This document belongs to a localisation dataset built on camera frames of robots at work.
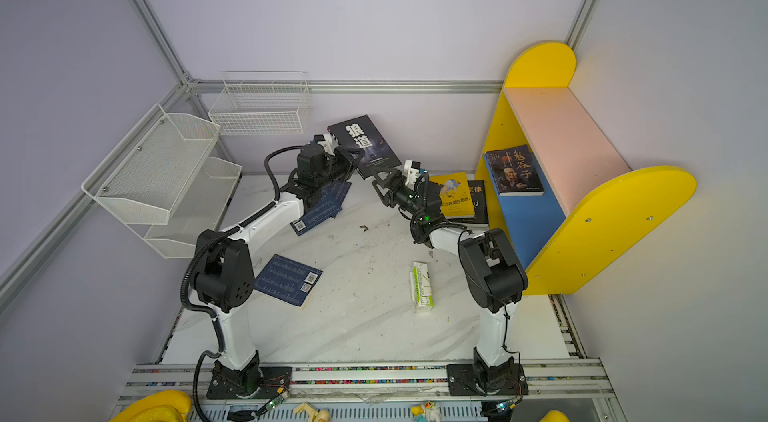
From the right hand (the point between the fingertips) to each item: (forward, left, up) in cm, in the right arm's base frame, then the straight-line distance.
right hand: (368, 177), depth 82 cm
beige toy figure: (-52, +10, -26) cm, 59 cm away
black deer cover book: (+12, -38, -26) cm, 47 cm away
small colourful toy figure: (-51, -16, -25) cm, 59 cm away
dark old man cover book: (+15, -48, -13) cm, 52 cm away
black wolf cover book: (+16, +3, +3) cm, 17 cm away
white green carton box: (-22, -15, -24) cm, 36 cm away
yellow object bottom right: (-51, -45, -26) cm, 73 cm away
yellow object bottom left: (-51, +45, -23) cm, 72 cm away
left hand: (+8, +1, +3) cm, 9 cm away
